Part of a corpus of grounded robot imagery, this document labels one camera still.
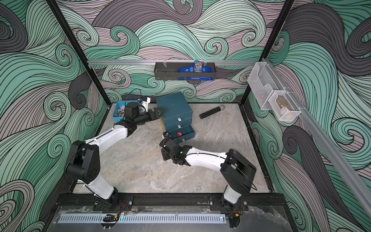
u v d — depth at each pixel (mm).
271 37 816
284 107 621
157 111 771
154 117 764
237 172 434
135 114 702
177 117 868
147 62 1801
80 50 882
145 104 796
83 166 456
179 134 972
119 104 1170
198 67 900
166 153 750
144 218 697
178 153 634
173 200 745
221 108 1136
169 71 947
